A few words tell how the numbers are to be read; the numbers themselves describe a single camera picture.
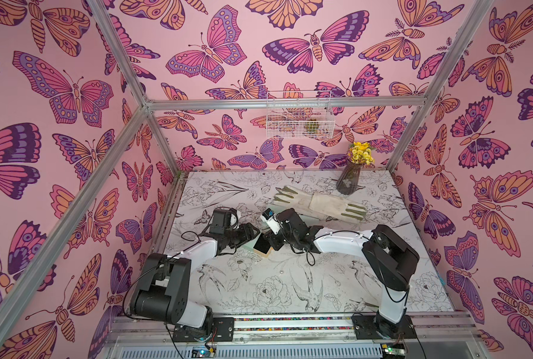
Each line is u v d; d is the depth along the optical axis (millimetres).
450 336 727
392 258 485
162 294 436
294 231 700
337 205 1061
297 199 1086
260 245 914
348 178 1050
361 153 926
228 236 759
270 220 795
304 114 968
